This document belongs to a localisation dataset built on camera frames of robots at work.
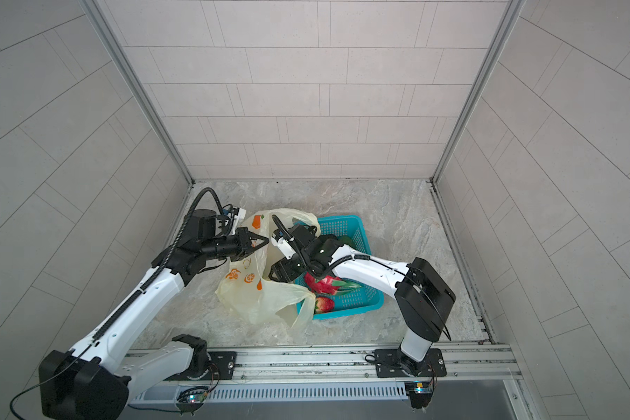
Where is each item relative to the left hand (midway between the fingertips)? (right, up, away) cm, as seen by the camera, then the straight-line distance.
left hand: (272, 240), depth 73 cm
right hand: (+1, -10, +7) cm, 13 cm away
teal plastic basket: (+28, -20, +10) cm, 36 cm away
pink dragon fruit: (+16, -15, +6) cm, 23 cm away
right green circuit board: (+40, -39, -5) cm, 56 cm away
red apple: (+15, -20, +5) cm, 26 cm away
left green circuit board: (-18, -38, -9) cm, 43 cm away
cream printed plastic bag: (-6, -14, -3) cm, 15 cm away
